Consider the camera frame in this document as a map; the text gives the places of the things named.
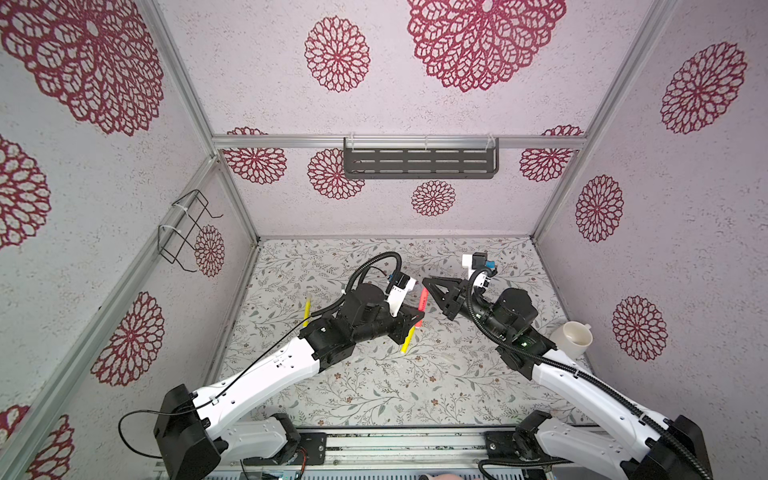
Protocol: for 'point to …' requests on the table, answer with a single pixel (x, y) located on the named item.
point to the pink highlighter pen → (422, 304)
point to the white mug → (573, 339)
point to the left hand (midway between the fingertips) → (417, 314)
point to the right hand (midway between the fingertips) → (425, 279)
